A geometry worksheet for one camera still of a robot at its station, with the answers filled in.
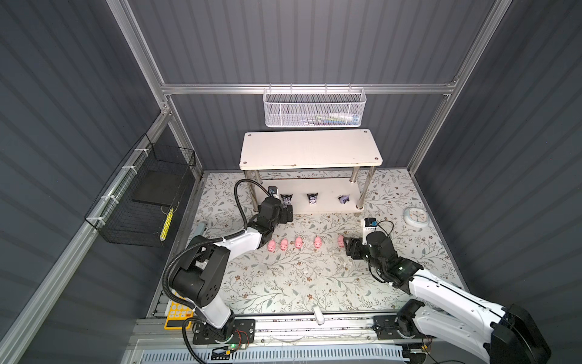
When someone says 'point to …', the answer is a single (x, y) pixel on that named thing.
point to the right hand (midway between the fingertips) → (353, 240)
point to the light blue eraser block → (200, 229)
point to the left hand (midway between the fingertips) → (281, 205)
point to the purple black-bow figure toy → (344, 199)
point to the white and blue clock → (416, 217)
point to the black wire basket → (136, 204)
